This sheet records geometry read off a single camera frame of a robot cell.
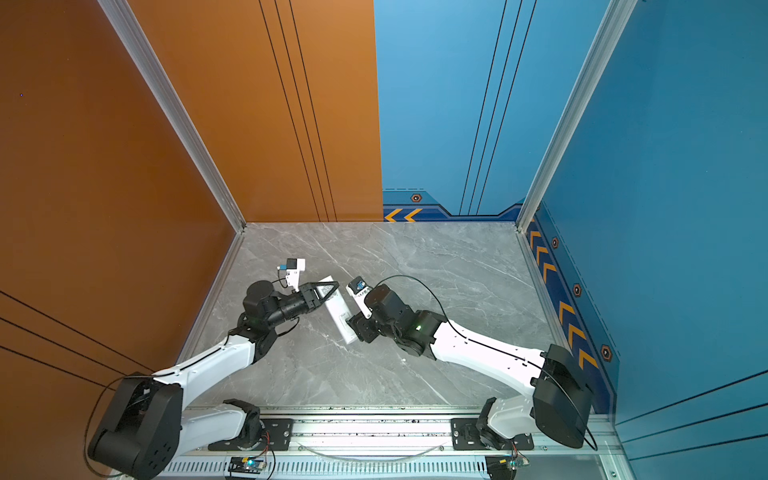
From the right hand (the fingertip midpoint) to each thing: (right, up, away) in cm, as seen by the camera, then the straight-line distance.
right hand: (355, 313), depth 76 cm
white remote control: (-4, 0, 0) cm, 4 cm away
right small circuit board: (+36, -36, -6) cm, 51 cm away
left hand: (-5, +7, +1) cm, 8 cm away
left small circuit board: (-25, -35, -6) cm, 44 cm away
